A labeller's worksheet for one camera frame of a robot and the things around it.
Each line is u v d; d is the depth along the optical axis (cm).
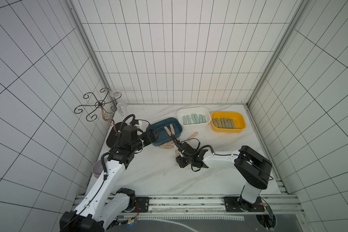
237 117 106
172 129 103
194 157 69
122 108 89
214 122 107
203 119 110
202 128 105
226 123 107
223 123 107
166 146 95
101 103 78
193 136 101
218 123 107
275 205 74
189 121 110
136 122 71
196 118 110
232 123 107
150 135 68
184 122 107
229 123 107
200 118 110
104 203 43
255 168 48
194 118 110
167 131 103
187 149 69
